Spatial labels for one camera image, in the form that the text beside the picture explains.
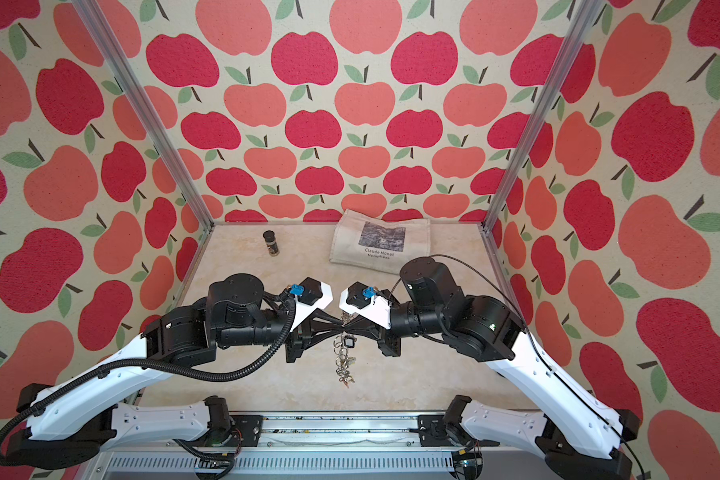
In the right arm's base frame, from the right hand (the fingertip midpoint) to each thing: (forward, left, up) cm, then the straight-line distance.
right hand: (357, 320), depth 56 cm
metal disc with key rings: (-6, +2, -4) cm, 8 cm away
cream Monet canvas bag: (+44, -2, -27) cm, 52 cm away
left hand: (-3, +2, +2) cm, 4 cm away
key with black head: (-3, +1, -2) cm, 4 cm away
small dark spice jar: (+41, +37, -30) cm, 63 cm away
